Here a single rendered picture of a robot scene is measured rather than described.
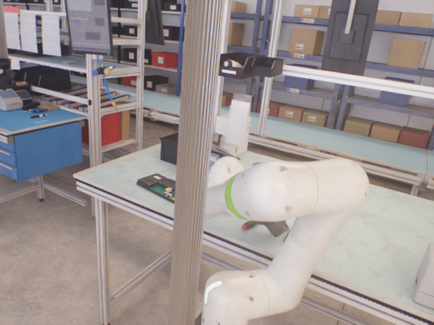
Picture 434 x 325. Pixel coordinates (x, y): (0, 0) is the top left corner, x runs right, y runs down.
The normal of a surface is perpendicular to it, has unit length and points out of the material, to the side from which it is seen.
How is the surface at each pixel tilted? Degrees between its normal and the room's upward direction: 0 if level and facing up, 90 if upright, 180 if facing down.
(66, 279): 0
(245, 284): 13
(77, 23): 101
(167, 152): 90
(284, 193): 66
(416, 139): 90
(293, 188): 61
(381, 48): 90
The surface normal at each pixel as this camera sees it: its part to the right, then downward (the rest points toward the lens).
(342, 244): 0.09, -0.92
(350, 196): 0.22, 0.31
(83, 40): -0.13, 0.53
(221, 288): -0.09, -0.81
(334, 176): 0.25, -0.42
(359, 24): -0.49, 0.41
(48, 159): 0.85, 0.26
